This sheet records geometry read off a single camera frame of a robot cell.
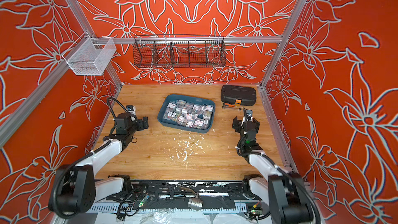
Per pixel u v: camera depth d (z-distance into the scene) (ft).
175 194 2.39
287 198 1.33
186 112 3.20
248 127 2.05
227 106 3.42
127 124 2.23
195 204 2.20
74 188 1.34
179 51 3.24
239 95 3.47
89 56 3.02
